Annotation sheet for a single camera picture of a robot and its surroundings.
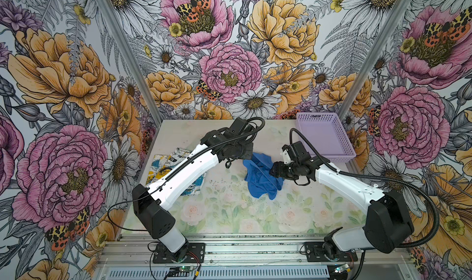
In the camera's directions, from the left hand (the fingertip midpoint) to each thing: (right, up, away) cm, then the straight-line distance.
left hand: (244, 156), depth 76 cm
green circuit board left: (-22, -42, -5) cm, 48 cm away
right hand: (+14, -11, +9) cm, 20 cm away
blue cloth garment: (+8, -14, +13) cm, 21 cm away
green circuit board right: (+37, -43, -4) cm, 57 cm away
